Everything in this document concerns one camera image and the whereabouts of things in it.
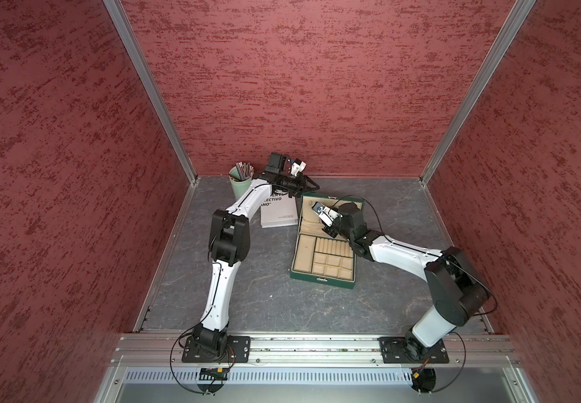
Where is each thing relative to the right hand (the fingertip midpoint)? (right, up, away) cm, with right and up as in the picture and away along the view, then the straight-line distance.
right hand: (325, 213), depth 91 cm
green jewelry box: (-2, -16, -1) cm, 16 cm away
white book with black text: (-18, 0, +12) cm, 22 cm away
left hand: (-3, +8, +2) cm, 9 cm away
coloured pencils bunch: (-34, +17, +12) cm, 40 cm away
